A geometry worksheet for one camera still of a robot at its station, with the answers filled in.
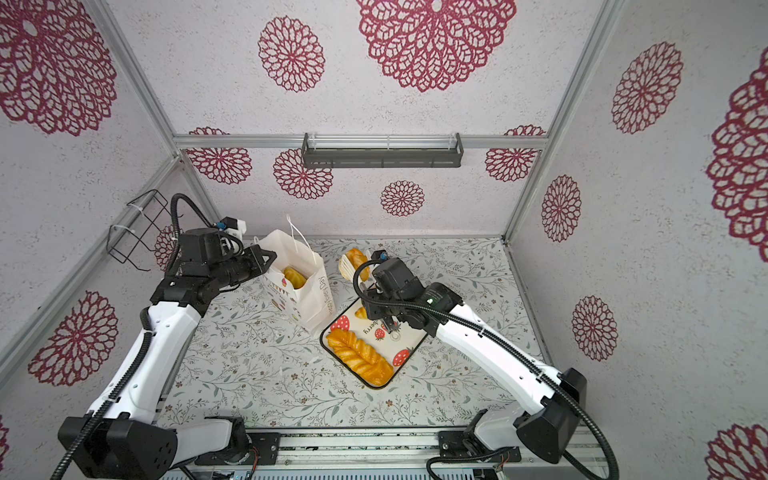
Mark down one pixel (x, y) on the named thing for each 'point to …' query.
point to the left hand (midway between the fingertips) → (275, 259)
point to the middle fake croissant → (361, 313)
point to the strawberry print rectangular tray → (396, 346)
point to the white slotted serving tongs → (346, 268)
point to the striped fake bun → (296, 278)
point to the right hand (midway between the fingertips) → (368, 294)
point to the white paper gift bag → (313, 303)
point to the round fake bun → (358, 258)
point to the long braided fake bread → (361, 358)
